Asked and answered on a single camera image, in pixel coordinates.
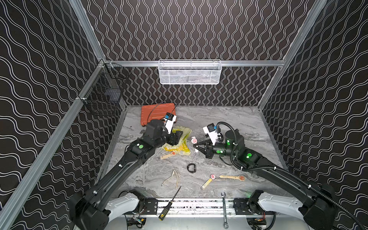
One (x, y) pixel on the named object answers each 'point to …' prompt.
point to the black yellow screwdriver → (166, 209)
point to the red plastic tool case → (156, 111)
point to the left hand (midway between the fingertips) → (181, 130)
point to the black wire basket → (103, 96)
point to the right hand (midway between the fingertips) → (194, 144)
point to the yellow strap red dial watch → (212, 177)
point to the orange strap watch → (241, 178)
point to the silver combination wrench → (225, 224)
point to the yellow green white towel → (182, 147)
